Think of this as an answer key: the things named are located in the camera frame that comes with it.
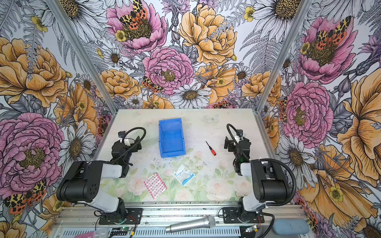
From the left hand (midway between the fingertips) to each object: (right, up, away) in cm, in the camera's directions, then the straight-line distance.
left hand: (132, 141), depth 94 cm
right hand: (+63, 0, 0) cm, 63 cm away
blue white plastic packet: (+32, -19, -6) cm, 38 cm away
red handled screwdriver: (+50, -7, +4) cm, 51 cm away
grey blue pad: (+83, -36, -25) cm, 94 cm away
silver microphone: (+45, -34, -25) cm, 62 cm away
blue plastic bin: (+23, -2, +9) cm, 25 cm away
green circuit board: (+67, -39, -22) cm, 80 cm away
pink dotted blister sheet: (+17, -24, -9) cm, 31 cm away
